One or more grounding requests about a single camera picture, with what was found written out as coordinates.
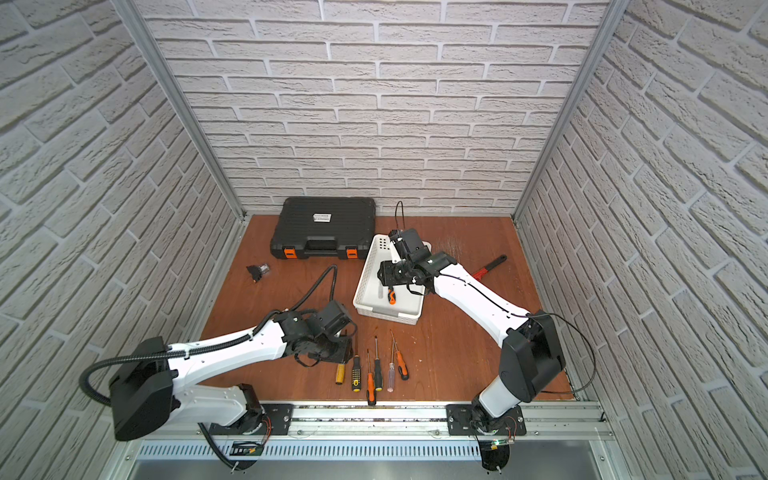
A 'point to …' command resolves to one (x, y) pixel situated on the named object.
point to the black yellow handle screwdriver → (356, 375)
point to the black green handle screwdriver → (378, 381)
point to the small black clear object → (256, 271)
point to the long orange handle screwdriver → (371, 399)
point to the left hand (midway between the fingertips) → (351, 350)
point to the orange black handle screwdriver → (392, 296)
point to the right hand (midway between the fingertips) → (385, 270)
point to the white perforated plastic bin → (372, 295)
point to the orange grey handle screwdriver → (401, 368)
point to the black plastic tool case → (325, 227)
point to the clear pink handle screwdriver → (391, 371)
